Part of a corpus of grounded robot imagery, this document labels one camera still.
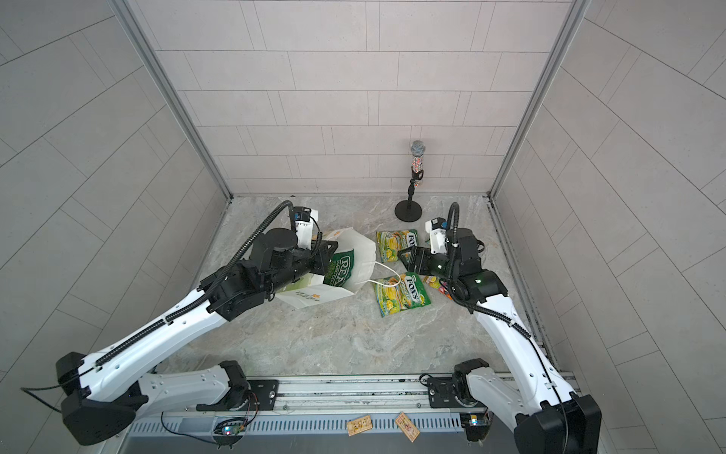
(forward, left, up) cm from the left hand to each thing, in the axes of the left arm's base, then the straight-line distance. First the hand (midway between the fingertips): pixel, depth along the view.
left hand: (345, 244), depth 66 cm
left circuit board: (-34, +26, -27) cm, 51 cm away
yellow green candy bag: (+19, -13, -26) cm, 35 cm away
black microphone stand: (+36, -21, -28) cm, 50 cm away
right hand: (+3, -16, -9) cm, 18 cm away
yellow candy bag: (0, -15, -27) cm, 31 cm away
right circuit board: (-32, -33, -30) cm, 55 cm away
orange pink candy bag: (+1, -29, -26) cm, 39 cm away
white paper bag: (+5, -4, -19) cm, 20 cm away
